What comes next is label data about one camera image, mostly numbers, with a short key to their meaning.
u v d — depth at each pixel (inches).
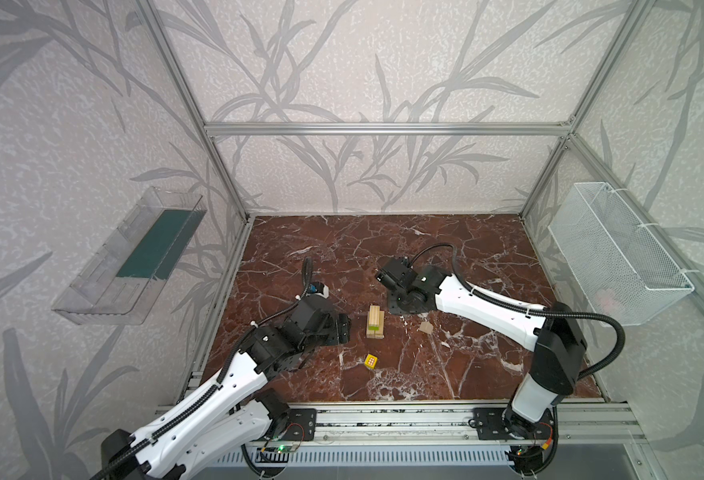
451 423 29.7
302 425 28.5
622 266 24.8
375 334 34.1
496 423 29.0
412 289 22.8
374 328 34.2
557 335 18.9
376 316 34.0
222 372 18.2
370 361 32.5
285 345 20.6
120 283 25.1
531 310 18.2
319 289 26.6
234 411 22.8
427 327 35.1
